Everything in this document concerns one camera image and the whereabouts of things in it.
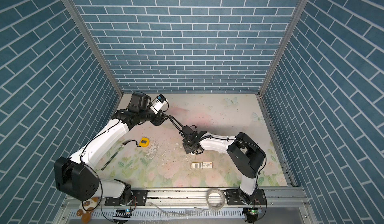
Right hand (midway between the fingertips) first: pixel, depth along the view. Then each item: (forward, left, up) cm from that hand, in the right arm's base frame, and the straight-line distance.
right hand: (187, 145), depth 90 cm
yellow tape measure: (0, +27, +1) cm, 27 cm away
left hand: (+8, +12, +20) cm, 25 cm away
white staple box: (-11, -10, 0) cm, 15 cm away
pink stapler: (-10, -9, +15) cm, 20 cm away
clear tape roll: (-31, -18, -2) cm, 36 cm away
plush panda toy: (-36, +42, +2) cm, 55 cm away
